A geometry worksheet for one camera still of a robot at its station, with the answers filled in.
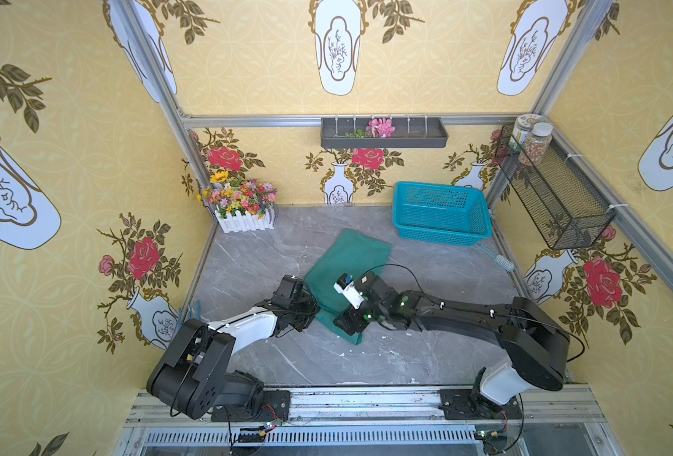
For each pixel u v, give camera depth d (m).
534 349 0.43
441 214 1.20
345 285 0.74
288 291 0.72
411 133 0.92
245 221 1.10
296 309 0.74
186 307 1.00
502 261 1.03
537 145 0.80
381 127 0.88
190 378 0.42
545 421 0.75
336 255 1.05
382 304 0.64
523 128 0.85
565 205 0.82
